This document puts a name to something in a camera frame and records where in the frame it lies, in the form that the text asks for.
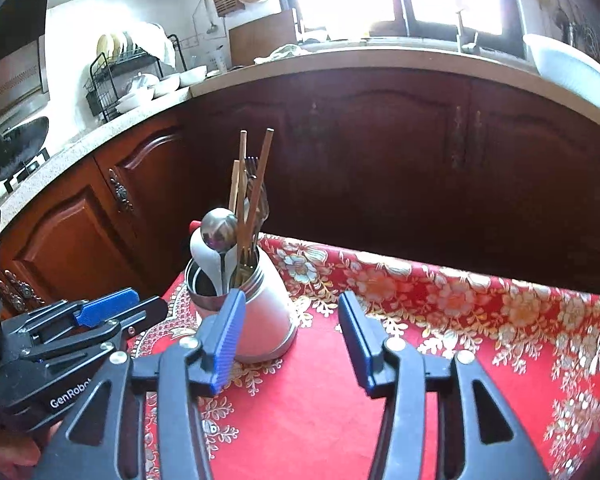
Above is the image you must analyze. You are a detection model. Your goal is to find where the large pale basin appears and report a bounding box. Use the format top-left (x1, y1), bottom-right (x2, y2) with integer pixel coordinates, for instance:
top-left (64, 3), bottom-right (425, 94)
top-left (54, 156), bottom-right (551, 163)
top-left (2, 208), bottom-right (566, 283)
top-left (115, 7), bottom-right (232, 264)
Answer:
top-left (522, 33), bottom-right (600, 109)

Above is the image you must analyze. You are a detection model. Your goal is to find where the row of plates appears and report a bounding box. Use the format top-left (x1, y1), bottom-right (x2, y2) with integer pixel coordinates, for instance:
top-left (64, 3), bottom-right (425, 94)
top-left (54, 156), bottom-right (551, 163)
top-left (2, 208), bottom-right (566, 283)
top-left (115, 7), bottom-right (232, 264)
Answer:
top-left (96, 32), bottom-right (134, 59)

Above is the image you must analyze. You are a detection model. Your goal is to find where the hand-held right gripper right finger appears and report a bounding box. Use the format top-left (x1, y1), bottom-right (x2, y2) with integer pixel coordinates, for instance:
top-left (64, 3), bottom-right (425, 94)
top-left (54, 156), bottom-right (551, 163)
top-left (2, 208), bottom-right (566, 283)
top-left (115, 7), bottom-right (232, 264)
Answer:
top-left (338, 291), bottom-right (551, 480)

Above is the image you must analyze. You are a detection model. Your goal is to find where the red floral tablecloth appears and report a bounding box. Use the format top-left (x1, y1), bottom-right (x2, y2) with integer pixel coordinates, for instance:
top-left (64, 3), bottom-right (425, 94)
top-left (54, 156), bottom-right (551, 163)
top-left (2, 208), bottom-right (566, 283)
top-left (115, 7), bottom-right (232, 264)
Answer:
top-left (130, 232), bottom-right (600, 480)

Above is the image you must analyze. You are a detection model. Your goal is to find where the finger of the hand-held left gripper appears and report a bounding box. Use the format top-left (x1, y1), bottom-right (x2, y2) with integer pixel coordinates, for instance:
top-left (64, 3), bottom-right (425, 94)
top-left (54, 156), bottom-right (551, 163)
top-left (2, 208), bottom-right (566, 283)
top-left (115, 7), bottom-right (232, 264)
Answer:
top-left (0, 288), bottom-right (142, 348)
top-left (17, 296), bottom-right (169, 366)

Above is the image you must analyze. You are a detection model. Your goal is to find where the white cloth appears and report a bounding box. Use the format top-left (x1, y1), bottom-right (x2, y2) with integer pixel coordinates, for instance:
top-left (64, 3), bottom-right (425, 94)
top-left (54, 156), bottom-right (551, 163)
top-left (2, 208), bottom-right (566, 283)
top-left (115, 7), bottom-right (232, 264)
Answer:
top-left (132, 22), bottom-right (176, 69)

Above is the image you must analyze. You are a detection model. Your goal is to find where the white bowl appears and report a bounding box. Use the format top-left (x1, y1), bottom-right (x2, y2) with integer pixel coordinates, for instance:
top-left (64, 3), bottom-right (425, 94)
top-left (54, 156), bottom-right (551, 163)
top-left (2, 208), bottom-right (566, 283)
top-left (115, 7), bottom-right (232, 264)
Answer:
top-left (150, 75), bottom-right (181, 97)
top-left (115, 92), bottom-right (156, 114)
top-left (179, 65), bottom-right (209, 87)

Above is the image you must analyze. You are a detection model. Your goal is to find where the person's left hand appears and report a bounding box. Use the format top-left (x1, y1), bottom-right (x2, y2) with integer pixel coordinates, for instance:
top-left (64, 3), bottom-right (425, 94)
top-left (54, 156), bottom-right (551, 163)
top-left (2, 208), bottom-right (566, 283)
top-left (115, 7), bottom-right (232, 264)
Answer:
top-left (0, 422), bottom-right (63, 480)

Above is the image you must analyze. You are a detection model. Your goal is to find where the crumpled rag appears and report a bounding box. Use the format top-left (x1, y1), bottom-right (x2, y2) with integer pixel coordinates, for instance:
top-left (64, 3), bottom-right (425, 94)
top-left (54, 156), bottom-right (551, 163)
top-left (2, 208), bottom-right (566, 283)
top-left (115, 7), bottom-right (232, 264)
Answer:
top-left (254, 44), bottom-right (309, 65)

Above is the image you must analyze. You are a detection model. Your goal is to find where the wooden base cabinet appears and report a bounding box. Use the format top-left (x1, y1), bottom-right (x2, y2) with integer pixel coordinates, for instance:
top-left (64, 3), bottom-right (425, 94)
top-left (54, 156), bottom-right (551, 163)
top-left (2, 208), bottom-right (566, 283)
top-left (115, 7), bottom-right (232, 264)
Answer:
top-left (0, 67), bottom-right (600, 321)

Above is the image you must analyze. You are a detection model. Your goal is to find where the white ceramic spoon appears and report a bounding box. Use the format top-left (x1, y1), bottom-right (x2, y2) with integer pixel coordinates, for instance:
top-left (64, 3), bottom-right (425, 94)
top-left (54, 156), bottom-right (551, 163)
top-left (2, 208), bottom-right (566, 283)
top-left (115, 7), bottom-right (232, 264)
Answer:
top-left (189, 227), bottom-right (228, 297)

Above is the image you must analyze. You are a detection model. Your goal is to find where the large metal spoon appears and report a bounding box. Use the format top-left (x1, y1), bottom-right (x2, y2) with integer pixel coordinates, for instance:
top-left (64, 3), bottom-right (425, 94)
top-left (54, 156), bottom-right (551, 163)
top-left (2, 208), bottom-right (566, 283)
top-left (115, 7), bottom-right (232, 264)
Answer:
top-left (200, 208), bottom-right (240, 292)

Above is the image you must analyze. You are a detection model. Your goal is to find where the black dish rack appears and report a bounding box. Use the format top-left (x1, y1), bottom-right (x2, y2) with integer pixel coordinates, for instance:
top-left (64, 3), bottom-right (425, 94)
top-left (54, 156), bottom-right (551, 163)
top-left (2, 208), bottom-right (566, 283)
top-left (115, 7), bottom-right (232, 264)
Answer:
top-left (84, 35), bottom-right (188, 122)

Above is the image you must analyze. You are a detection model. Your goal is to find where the wooden cutting board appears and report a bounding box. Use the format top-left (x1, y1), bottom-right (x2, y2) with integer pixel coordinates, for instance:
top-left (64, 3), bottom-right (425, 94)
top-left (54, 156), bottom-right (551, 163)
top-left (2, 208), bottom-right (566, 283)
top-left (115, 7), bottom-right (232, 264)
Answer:
top-left (228, 10), bottom-right (301, 67)

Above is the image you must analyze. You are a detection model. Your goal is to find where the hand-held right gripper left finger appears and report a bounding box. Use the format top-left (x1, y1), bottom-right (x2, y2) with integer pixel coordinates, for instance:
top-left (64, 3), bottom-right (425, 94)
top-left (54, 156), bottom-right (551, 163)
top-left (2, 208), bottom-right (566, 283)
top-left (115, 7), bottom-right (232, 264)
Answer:
top-left (30, 288), bottom-right (247, 480)

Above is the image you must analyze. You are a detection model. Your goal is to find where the range hood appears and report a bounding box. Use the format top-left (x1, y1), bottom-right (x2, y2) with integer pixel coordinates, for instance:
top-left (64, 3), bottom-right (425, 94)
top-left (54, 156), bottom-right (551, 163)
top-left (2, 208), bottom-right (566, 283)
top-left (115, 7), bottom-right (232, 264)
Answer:
top-left (0, 0), bottom-right (51, 111)

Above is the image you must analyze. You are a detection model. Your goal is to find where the black wok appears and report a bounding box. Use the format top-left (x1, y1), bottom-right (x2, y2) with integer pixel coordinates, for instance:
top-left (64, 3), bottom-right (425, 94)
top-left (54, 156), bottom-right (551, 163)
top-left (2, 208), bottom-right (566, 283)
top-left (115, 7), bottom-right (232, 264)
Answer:
top-left (0, 116), bottom-right (50, 184)

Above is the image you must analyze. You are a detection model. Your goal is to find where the metal fork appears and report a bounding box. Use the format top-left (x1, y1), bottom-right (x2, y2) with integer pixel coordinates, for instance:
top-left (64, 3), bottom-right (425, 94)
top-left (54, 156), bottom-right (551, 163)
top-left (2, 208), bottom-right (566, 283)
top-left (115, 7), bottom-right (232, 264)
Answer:
top-left (244, 156), bottom-right (271, 261)

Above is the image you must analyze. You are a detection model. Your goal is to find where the metal faucet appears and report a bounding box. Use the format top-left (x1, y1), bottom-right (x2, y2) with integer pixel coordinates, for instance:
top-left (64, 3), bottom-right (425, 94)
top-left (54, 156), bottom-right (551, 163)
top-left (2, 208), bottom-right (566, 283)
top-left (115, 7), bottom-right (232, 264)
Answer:
top-left (410, 0), bottom-right (481, 54)

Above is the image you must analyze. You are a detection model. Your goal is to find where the white utensil holder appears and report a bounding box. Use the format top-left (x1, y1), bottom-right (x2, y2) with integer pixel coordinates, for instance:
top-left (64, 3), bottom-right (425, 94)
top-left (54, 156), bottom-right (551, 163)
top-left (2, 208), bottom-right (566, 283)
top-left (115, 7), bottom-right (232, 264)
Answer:
top-left (184, 247), bottom-right (299, 361)

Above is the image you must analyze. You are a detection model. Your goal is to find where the gas stove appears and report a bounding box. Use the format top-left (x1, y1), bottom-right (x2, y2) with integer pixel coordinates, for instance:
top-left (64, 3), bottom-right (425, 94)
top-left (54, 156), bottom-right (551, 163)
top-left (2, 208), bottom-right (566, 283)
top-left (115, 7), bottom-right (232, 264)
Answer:
top-left (2, 147), bottom-right (52, 194)

